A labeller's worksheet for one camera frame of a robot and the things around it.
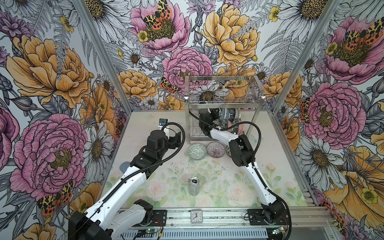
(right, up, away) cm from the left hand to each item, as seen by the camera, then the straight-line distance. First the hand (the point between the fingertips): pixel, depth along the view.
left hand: (171, 136), depth 78 cm
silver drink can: (+12, -23, -6) cm, 26 cm away
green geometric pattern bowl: (+13, -11, +19) cm, 25 cm away
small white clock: (+13, -38, -5) cm, 41 cm away
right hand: (+29, +15, +27) cm, 42 cm away
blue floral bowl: (+34, +13, +27) cm, 46 cm away
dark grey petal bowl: (+40, +13, +34) cm, 54 cm away
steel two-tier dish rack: (+30, +30, +35) cm, 55 cm away
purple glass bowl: (+25, -10, +20) cm, 34 cm away
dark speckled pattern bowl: (+40, +5, +21) cm, 45 cm away
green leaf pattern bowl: (+33, +6, +28) cm, 43 cm away
